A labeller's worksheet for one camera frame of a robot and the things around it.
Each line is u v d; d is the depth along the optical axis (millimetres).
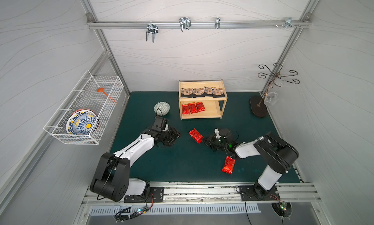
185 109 1049
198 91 929
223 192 752
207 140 816
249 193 753
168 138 751
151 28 781
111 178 415
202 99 887
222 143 751
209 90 931
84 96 705
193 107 1074
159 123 694
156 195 735
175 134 767
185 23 765
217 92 929
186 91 929
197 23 772
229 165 819
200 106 1074
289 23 764
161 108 1080
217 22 723
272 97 868
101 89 787
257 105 1109
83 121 624
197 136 906
